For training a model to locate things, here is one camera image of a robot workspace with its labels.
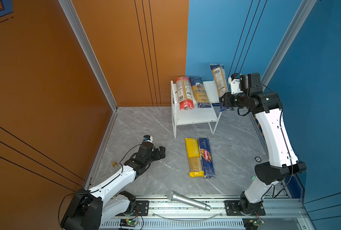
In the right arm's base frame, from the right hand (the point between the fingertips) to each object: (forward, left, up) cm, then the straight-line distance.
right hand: (222, 97), depth 71 cm
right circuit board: (-48, -13, -40) cm, 64 cm away
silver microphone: (-37, +25, -35) cm, 57 cm away
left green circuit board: (-48, +48, -40) cm, 78 cm away
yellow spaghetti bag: (-10, +13, -36) cm, 39 cm away
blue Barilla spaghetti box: (-14, +5, -35) cm, 38 cm away
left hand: (-12, +34, -29) cm, 46 cm away
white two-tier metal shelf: (+9, +10, -23) cm, 27 cm away
